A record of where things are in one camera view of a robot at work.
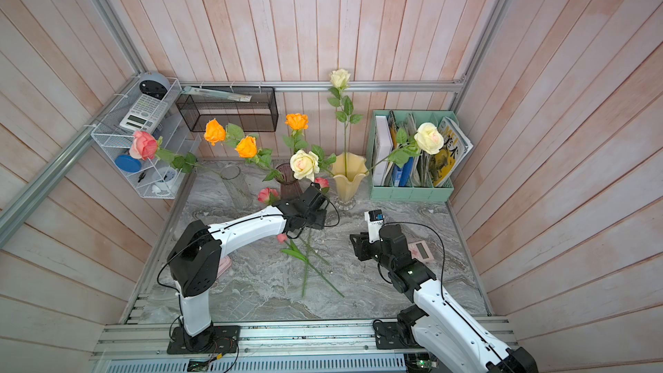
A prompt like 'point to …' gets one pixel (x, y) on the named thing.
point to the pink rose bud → (294, 250)
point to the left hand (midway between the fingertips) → (316, 219)
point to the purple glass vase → (290, 188)
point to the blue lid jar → (128, 163)
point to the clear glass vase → (236, 186)
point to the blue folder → (402, 175)
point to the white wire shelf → (156, 178)
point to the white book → (382, 148)
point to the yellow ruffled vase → (357, 167)
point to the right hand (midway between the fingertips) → (356, 233)
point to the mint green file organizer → (380, 192)
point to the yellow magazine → (455, 148)
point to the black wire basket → (260, 114)
